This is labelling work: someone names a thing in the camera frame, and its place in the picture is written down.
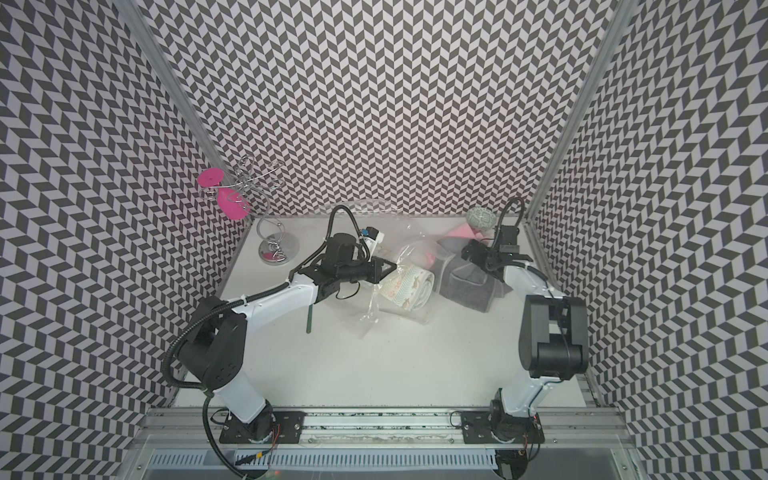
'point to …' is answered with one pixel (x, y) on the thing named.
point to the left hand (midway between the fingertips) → (394, 268)
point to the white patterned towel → (408, 287)
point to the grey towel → (466, 283)
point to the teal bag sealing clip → (309, 319)
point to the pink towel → (464, 231)
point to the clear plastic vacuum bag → (404, 251)
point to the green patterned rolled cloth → (481, 219)
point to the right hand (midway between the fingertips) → (474, 259)
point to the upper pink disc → (211, 177)
